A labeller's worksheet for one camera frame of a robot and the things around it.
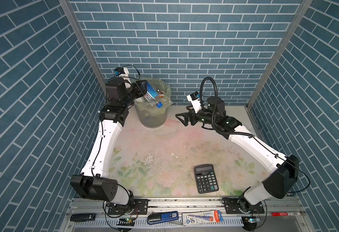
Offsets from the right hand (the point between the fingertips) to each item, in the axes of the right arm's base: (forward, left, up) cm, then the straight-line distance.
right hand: (180, 110), depth 72 cm
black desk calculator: (-22, -16, -32) cm, 42 cm away
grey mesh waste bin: (+12, +21, -19) cm, 31 cm away
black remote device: (-46, +44, -30) cm, 70 cm away
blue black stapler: (-43, +9, -28) cm, 52 cm away
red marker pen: (-36, -51, -33) cm, 71 cm away
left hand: (+6, +17, +12) cm, 22 cm away
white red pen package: (-41, -13, -32) cm, 54 cm away
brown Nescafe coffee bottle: (+21, +14, -8) cm, 26 cm away
